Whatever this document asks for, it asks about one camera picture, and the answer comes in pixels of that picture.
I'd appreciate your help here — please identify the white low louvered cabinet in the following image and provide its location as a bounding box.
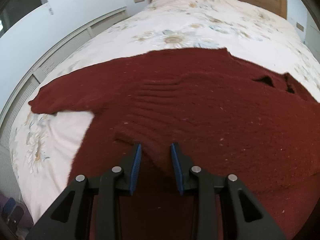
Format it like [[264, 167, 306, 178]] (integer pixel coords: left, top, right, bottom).
[[1, 7, 127, 200]]

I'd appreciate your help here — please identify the dark red knit sweater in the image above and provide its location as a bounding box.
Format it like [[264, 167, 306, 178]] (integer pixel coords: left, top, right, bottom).
[[29, 48, 319, 239]]

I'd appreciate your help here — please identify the right wall switch plate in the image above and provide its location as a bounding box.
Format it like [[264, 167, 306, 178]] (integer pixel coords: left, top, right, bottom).
[[296, 22, 304, 31]]

